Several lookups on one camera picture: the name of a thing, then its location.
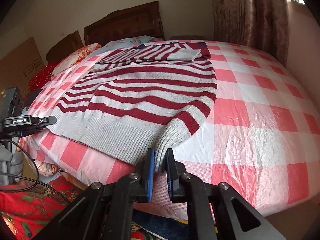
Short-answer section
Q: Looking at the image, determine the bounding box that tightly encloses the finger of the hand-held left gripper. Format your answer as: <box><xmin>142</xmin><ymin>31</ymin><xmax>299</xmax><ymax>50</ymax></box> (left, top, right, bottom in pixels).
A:
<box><xmin>20</xmin><ymin>125</ymin><xmax>48</xmax><ymax>137</ymax></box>
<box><xmin>32</xmin><ymin>116</ymin><xmax>57</xmax><ymax>127</ymax></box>

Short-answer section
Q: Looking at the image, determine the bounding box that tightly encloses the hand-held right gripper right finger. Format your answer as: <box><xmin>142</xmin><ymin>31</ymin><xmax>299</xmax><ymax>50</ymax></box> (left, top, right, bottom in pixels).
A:
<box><xmin>165</xmin><ymin>148</ymin><xmax>288</xmax><ymax>240</ymax></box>

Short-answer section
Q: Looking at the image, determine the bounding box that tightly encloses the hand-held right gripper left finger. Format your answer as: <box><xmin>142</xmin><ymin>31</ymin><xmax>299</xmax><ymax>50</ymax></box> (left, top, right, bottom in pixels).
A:
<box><xmin>32</xmin><ymin>148</ymin><xmax>157</xmax><ymax>240</ymax></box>

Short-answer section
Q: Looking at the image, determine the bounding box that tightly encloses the red grey striped sweater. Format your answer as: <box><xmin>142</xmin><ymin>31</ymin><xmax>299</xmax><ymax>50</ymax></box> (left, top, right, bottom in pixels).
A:
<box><xmin>47</xmin><ymin>41</ymin><xmax>217</xmax><ymax>174</ymax></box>

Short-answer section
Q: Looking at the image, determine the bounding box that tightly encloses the person's left hand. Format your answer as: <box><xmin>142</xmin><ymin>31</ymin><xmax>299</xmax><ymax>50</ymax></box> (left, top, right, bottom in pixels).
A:
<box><xmin>0</xmin><ymin>144</ymin><xmax>24</xmax><ymax>180</ymax></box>

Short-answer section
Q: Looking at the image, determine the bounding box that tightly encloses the pale floral bed pad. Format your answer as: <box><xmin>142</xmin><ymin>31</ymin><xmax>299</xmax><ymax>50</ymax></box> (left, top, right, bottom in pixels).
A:
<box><xmin>34</xmin><ymin>159</ymin><xmax>62</xmax><ymax>178</ymax></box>

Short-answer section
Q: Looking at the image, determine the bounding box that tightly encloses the light wooden wardrobe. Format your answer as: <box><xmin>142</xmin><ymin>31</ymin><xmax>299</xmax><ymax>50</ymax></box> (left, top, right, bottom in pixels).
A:
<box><xmin>0</xmin><ymin>37</ymin><xmax>45</xmax><ymax>98</ymax></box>

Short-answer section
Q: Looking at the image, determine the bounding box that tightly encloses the red patterned bedding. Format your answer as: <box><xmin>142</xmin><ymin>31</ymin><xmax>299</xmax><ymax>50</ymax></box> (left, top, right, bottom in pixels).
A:
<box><xmin>28</xmin><ymin>62</ymin><xmax>59</xmax><ymax>93</ymax></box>

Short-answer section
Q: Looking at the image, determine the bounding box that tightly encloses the dark blue blanket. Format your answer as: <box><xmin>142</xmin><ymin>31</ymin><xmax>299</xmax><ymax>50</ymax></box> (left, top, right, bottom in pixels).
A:
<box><xmin>132</xmin><ymin>209</ymin><xmax>190</xmax><ymax>240</ymax></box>

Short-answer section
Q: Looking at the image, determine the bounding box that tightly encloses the orange floral pillow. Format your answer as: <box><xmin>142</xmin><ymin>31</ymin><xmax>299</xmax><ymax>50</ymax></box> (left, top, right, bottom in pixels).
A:
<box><xmin>51</xmin><ymin>43</ymin><xmax>102</xmax><ymax>80</ymax></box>

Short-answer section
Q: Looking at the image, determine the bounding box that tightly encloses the red floral blanket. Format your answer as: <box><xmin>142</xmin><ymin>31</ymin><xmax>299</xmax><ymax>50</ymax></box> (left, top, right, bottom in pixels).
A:
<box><xmin>0</xmin><ymin>175</ymin><xmax>150</xmax><ymax>240</ymax></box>

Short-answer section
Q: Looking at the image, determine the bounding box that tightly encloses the small wooden headboard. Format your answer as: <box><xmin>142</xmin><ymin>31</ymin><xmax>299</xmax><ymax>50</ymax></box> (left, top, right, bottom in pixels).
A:
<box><xmin>46</xmin><ymin>31</ymin><xmax>84</xmax><ymax>64</ymax></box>

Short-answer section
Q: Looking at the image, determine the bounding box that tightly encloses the pink checkered plastic bed cover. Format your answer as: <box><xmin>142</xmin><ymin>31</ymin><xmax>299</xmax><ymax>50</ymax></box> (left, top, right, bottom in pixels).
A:
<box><xmin>19</xmin><ymin>39</ymin><xmax>320</xmax><ymax>217</ymax></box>

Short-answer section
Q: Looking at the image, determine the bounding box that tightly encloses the light blue floral pillow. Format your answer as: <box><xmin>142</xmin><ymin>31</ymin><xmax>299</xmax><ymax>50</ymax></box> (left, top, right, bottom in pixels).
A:
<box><xmin>101</xmin><ymin>36</ymin><xmax>160</xmax><ymax>53</ymax></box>

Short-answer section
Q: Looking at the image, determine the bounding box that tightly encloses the large carved wooden headboard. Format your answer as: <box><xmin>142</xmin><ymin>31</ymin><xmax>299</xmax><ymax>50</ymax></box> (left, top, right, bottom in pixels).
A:
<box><xmin>84</xmin><ymin>1</ymin><xmax>165</xmax><ymax>46</ymax></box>

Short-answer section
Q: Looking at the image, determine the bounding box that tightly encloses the wooden nightstand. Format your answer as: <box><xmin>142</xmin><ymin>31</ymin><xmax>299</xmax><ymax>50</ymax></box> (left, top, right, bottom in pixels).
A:
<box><xmin>170</xmin><ymin>35</ymin><xmax>205</xmax><ymax>41</ymax></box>

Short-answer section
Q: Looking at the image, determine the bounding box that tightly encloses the pink floral curtain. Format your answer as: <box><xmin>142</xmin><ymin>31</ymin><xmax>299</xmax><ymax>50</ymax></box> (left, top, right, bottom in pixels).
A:
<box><xmin>209</xmin><ymin>0</ymin><xmax>290</xmax><ymax>67</ymax></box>

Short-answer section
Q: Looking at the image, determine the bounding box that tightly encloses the black cable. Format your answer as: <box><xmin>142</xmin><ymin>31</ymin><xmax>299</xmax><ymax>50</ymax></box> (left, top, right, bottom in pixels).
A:
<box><xmin>0</xmin><ymin>140</ymin><xmax>70</xmax><ymax>203</ymax></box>

